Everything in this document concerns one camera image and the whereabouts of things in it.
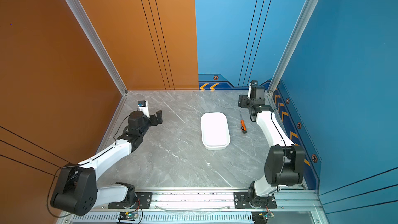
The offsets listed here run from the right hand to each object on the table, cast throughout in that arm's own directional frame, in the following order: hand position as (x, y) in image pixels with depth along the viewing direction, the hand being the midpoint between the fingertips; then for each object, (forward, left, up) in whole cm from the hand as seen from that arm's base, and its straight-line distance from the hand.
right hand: (248, 98), depth 89 cm
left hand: (-7, +54, -2) cm, 54 cm away
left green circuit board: (-54, +61, -21) cm, 84 cm away
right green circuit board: (-54, -1, -23) cm, 59 cm away
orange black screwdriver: (-6, +1, -19) cm, 20 cm away
